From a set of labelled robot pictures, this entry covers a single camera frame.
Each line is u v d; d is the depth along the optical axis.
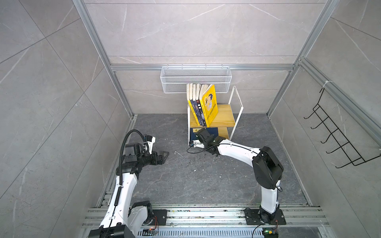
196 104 0.73
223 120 0.89
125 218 0.41
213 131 0.94
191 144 0.83
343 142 0.65
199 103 0.73
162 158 0.70
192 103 0.73
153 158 0.69
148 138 0.69
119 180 0.49
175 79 0.95
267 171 0.49
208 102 0.79
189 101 0.72
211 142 0.69
